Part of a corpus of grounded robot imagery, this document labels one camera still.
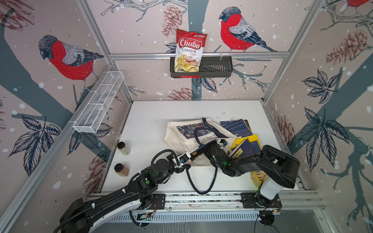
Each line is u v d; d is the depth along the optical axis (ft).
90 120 2.31
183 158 2.01
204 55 2.91
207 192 2.51
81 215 1.41
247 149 2.82
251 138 3.05
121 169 2.48
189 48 2.74
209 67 3.51
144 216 2.31
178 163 2.01
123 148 2.78
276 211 2.29
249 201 2.39
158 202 2.40
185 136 2.56
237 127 3.23
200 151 2.87
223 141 2.75
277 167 1.48
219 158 2.20
